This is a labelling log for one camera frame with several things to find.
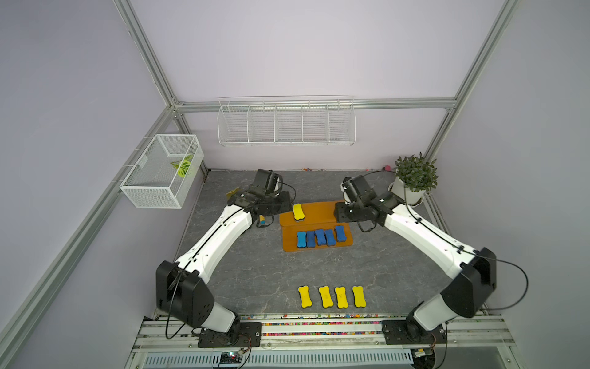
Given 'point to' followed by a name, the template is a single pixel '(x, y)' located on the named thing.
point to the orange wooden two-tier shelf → (319, 228)
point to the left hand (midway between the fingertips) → (289, 204)
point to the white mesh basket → (163, 175)
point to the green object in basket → (185, 165)
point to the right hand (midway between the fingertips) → (338, 211)
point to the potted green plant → (415, 177)
